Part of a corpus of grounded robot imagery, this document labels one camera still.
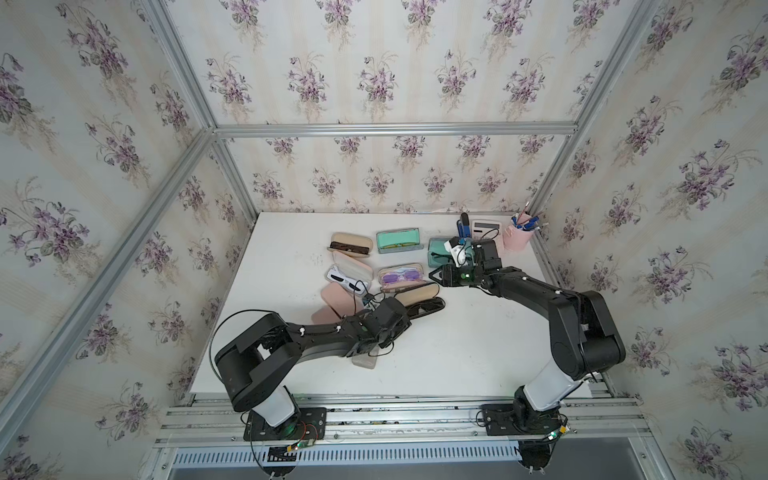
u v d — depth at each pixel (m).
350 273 1.00
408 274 0.99
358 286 0.97
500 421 0.73
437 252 1.04
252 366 0.44
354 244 1.08
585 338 0.47
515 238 1.05
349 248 1.08
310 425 0.72
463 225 1.14
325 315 0.91
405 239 1.11
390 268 1.01
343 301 0.93
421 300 0.93
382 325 0.67
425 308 0.93
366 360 0.81
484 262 0.74
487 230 1.18
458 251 0.82
